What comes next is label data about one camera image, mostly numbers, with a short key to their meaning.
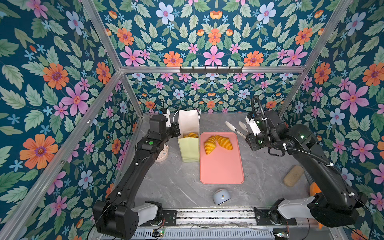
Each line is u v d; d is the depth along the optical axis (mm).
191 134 932
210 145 963
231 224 722
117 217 370
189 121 880
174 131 676
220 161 951
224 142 982
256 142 561
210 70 929
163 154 937
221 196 719
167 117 686
